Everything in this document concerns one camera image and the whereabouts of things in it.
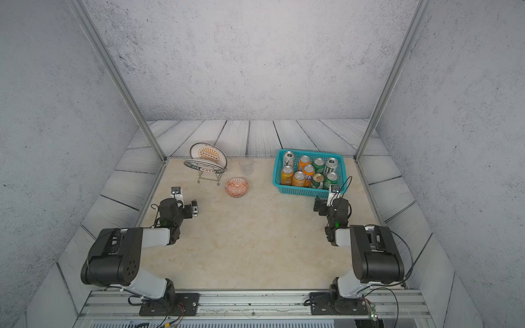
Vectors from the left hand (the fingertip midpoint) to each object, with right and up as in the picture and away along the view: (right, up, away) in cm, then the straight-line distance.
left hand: (187, 200), depth 95 cm
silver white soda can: (+47, +19, +7) cm, 52 cm away
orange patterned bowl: (+21, +5, +10) cm, 24 cm away
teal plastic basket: (+54, +4, +4) cm, 54 cm away
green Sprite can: (+67, +10, +2) cm, 68 cm away
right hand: (+65, +2, -2) cm, 65 cm away
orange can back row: (+56, +19, +10) cm, 59 cm away
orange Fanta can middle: (+57, +13, +6) cm, 59 cm away
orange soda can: (+46, +11, +5) cm, 48 cm away
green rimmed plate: (+9, +16, +1) cm, 18 cm away
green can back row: (+63, +16, +8) cm, 65 cm away
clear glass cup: (+26, +17, +17) cm, 35 cm away
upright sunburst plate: (+7, +23, +9) cm, 26 cm away
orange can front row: (+52, +9, +3) cm, 53 cm away
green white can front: (+60, +9, +2) cm, 61 cm away
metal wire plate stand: (+11, +11, +13) cm, 20 cm away
